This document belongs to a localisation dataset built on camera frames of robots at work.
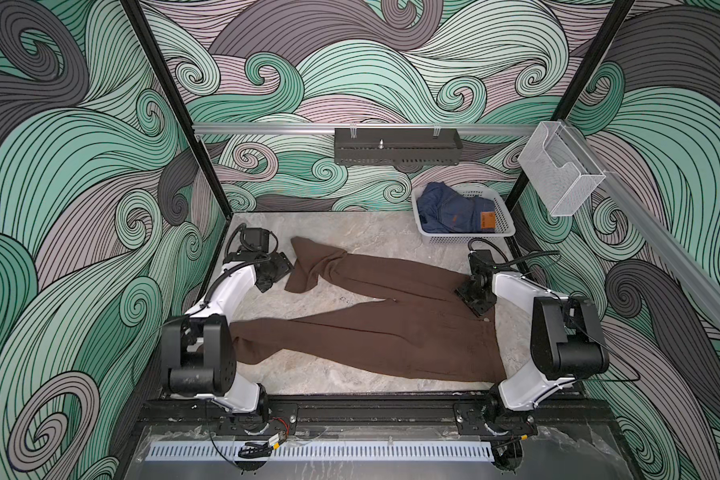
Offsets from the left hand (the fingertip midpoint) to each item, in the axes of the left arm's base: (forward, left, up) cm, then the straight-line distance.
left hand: (284, 267), depth 90 cm
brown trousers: (-14, -43, -11) cm, 46 cm away
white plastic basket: (+22, -77, -3) cm, 80 cm away
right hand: (-4, -57, -10) cm, 58 cm away
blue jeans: (+30, -54, -3) cm, 62 cm away
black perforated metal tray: (+34, -35, +21) cm, 53 cm away
